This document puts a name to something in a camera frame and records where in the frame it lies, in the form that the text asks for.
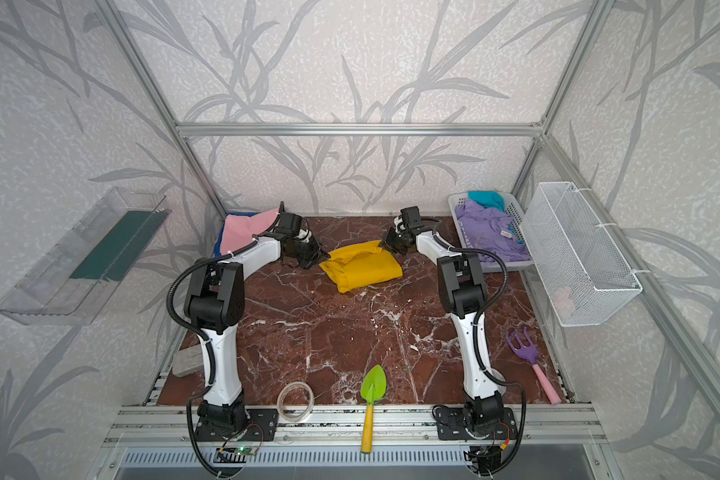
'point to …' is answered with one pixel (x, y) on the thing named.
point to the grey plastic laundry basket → (516, 221)
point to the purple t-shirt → (490, 235)
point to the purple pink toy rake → (529, 351)
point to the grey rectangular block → (187, 361)
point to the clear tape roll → (280, 398)
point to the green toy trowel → (373, 388)
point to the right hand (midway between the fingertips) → (380, 234)
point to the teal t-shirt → (487, 199)
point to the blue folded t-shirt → (218, 252)
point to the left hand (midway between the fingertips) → (334, 244)
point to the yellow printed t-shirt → (359, 265)
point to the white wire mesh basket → (582, 275)
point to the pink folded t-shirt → (239, 230)
